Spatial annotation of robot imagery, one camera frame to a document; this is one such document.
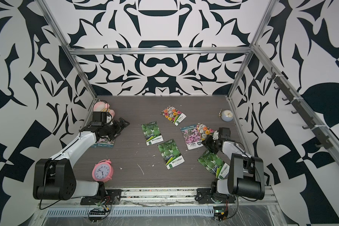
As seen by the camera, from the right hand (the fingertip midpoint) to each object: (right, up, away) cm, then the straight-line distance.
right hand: (203, 140), depth 92 cm
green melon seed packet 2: (-21, -9, -3) cm, 23 cm away
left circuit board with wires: (-59, -34, -19) cm, 70 cm away
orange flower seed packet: (+2, +5, +7) cm, 9 cm away
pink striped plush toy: (-74, +22, +15) cm, 79 cm away
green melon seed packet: (-34, +3, +7) cm, 35 cm away
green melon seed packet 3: (+5, -13, -7) cm, 15 cm away
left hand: (-50, +10, -4) cm, 51 cm away
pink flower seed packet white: (-7, +1, +4) cm, 8 cm away
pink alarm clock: (-60, -15, -11) cm, 63 cm away
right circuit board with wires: (+4, -32, -21) cm, 38 cm away
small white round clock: (+20, +16, +12) cm, 28 cm away
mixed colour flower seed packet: (-19, +16, +16) cm, 30 cm away
